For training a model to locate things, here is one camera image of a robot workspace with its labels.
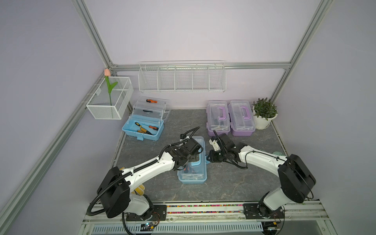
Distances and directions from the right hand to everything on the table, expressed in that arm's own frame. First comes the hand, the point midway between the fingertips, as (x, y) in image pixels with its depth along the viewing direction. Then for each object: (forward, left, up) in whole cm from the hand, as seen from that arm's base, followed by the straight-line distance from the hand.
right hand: (207, 157), depth 87 cm
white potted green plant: (+29, -40, +8) cm, 50 cm away
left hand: (-1, +10, +5) cm, 12 cm away
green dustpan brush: (+5, -47, -6) cm, 47 cm away
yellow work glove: (-17, +38, -6) cm, 42 cm away
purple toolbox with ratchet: (+27, -9, +5) cm, 29 cm away
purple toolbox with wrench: (+26, -25, +4) cm, 37 cm away
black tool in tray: (+37, +43, +2) cm, 57 cm away
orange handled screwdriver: (+28, +39, -6) cm, 49 cm away
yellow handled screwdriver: (+31, +51, -6) cm, 60 cm away
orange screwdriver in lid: (+45, +40, +5) cm, 61 cm away
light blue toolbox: (+33, +43, -1) cm, 54 cm away
